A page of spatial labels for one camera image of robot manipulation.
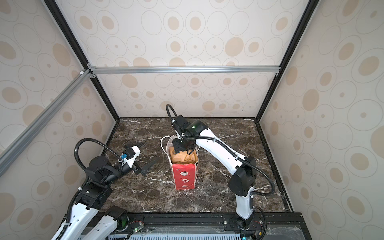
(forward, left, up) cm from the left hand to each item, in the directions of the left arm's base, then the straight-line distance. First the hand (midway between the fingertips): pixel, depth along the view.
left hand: (152, 151), depth 63 cm
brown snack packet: (+6, -11, -16) cm, 20 cm away
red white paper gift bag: (-5, -13, -15) cm, 21 cm away
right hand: (+9, -10, -12) cm, 18 cm away
